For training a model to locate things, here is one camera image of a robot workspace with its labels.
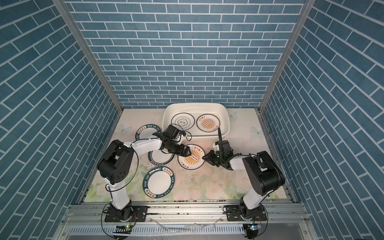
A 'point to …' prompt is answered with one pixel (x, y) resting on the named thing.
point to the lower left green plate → (158, 182)
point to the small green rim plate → (137, 134)
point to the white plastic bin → (196, 109)
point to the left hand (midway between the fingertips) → (186, 152)
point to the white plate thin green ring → (183, 121)
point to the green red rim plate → (158, 158)
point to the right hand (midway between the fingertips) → (201, 156)
